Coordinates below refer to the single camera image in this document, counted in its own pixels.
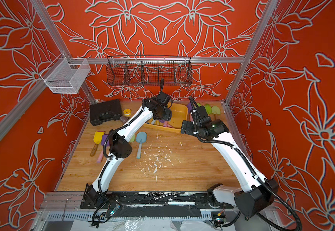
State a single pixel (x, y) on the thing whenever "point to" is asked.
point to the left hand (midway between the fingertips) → (166, 115)
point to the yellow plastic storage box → (179, 113)
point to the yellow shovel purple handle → (97, 138)
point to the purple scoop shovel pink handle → (103, 137)
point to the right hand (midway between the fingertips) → (189, 127)
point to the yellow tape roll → (127, 112)
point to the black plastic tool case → (104, 111)
